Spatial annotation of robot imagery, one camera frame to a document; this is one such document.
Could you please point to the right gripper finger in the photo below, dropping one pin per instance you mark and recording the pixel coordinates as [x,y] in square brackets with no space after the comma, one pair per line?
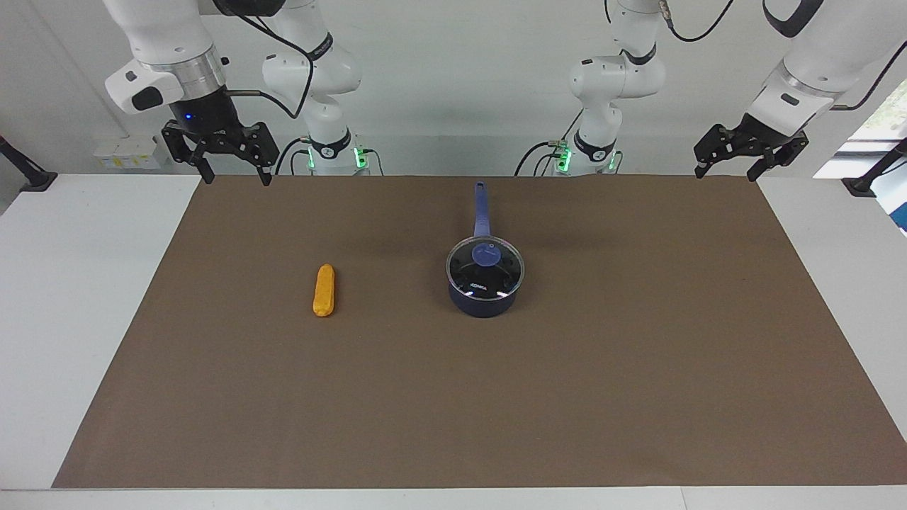
[177,145]
[258,145]

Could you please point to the black clamp stand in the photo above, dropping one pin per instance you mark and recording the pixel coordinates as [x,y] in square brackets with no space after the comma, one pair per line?
[32,178]
[868,183]

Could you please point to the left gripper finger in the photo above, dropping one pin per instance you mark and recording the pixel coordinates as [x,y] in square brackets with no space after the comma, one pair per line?
[783,156]
[716,142]

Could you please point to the glass lid with blue knob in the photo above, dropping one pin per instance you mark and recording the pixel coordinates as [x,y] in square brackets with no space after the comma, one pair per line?
[485,255]

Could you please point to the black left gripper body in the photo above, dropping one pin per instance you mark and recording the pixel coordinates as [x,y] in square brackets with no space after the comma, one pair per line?
[765,134]

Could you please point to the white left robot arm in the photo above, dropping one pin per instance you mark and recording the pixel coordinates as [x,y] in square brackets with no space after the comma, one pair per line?
[613,78]

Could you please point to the white wall socket box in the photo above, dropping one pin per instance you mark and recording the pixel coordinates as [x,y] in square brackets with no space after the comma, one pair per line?
[131,152]

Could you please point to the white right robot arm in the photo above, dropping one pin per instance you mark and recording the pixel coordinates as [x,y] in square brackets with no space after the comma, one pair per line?
[312,74]

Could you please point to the orange corn cob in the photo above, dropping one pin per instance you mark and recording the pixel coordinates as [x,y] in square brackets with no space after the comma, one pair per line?
[324,290]

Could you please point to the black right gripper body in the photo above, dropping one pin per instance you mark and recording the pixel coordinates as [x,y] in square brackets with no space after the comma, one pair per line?
[202,117]

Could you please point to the brown table mat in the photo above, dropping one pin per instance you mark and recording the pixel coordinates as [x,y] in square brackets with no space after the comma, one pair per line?
[283,397]

